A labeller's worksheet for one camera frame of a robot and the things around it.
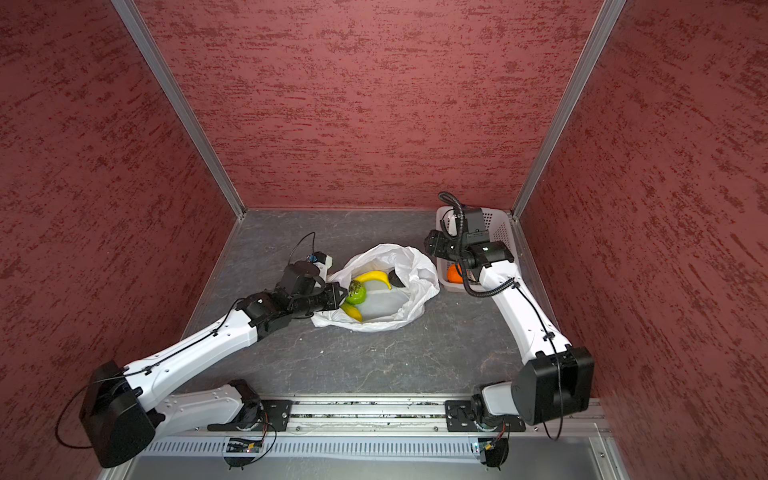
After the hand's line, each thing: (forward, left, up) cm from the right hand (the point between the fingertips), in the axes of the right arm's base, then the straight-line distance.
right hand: (431, 249), depth 81 cm
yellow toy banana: (+4, +17, -19) cm, 26 cm away
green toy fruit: (-4, +22, -15) cm, 28 cm away
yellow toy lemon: (-9, +24, -19) cm, 32 cm away
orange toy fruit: (+2, -9, -17) cm, 19 cm away
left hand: (-11, +24, -7) cm, 27 cm away
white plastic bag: (-6, +14, -22) cm, 27 cm away
